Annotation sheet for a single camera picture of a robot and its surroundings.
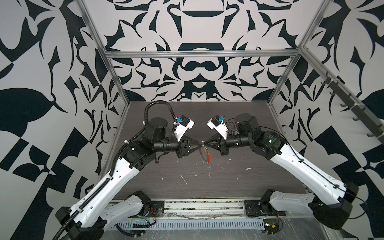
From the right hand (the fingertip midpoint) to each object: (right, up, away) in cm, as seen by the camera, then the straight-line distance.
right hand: (206, 143), depth 62 cm
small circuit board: (+31, -40, +9) cm, 52 cm away
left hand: (-2, +1, -2) cm, 4 cm away
